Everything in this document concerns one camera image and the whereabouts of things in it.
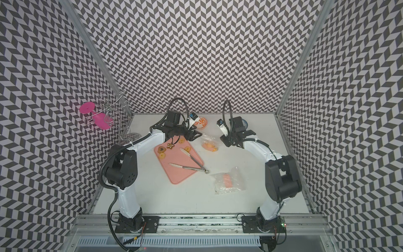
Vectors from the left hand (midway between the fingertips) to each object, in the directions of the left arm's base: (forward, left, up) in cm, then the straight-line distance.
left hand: (198, 131), depth 91 cm
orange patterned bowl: (+16, -1, -12) cm, 20 cm away
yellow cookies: (-6, -7, -9) cm, 13 cm away
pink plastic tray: (-11, +13, -16) cm, 23 cm away
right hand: (-2, -17, -3) cm, 18 cm away
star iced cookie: (-2, +19, -12) cm, 22 cm away
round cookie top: (-9, +8, +4) cm, 13 cm away
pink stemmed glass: (+2, +54, +7) cm, 55 cm away
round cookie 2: (-8, +23, -14) cm, 28 cm away
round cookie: (-4, +7, -13) cm, 16 cm away
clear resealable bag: (-4, -7, -7) cm, 10 cm away
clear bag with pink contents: (-25, -19, -14) cm, 34 cm away
